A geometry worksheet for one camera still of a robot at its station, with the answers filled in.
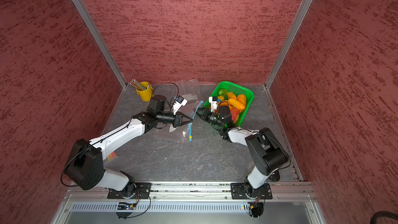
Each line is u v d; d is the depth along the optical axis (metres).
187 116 0.74
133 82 1.00
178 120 0.70
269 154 0.47
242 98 1.04
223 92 1.07
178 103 0.71
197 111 0.79
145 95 1.07
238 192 0.74
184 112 0.75
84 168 0.42
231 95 1.07
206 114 0.76
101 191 0.75
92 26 0.86
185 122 0.74
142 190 0.74
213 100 0.81
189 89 1.14
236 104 0.98
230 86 1.11
